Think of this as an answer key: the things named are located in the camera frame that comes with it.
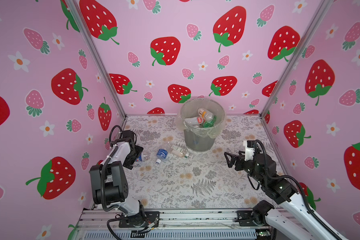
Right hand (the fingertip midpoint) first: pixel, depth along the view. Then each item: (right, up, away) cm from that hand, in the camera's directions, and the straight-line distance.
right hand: (231, 152), depth 72 cm
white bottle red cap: (-18, +17, +20) cm, 31 cm away
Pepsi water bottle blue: (-51, -7, +20) cm, 55 cm away
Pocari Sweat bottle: (-38, -5, +20) cm, 43 cm away
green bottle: (-7, +15, +17) cm, 23 cm away
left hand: (-53, -6, +19) cm, 57 cm away
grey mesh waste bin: (-14, +2, +20) cm, 25 cm away
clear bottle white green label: (-27, -3, +21) cm, 34 cm away
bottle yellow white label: (-10, +20, +16) cm, 27 cm away
